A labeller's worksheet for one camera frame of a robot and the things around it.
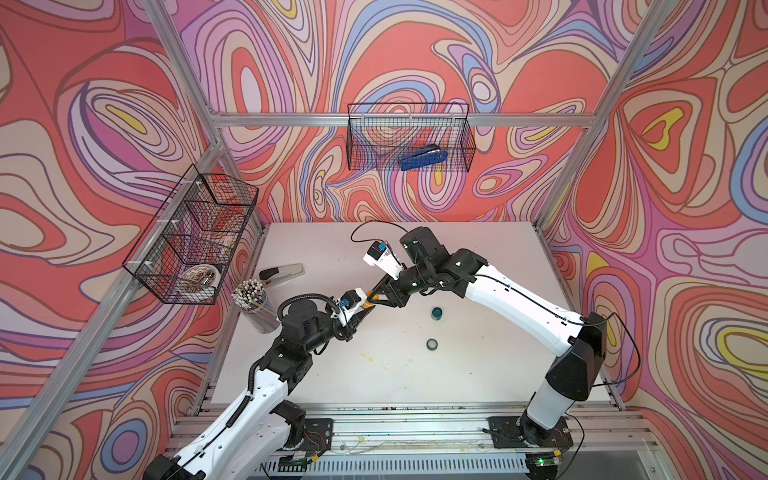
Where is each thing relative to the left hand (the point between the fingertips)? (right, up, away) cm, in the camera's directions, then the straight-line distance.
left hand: (370, 302), depth 73 cm
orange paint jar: (0, 0, -3) cm, 3 cm away
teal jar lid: (+18, -15, +15) cm, 28 cm away
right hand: (+2, 0, -2) cm, 3 cm away
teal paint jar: (+20, -7, +20) cm, 29 cm away
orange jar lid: (+2, +2, -4) cm, 5 cm away
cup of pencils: (-32, 0, +5) cm, 32 cm away
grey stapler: (-33, +5, +27) cm, 43 cm away
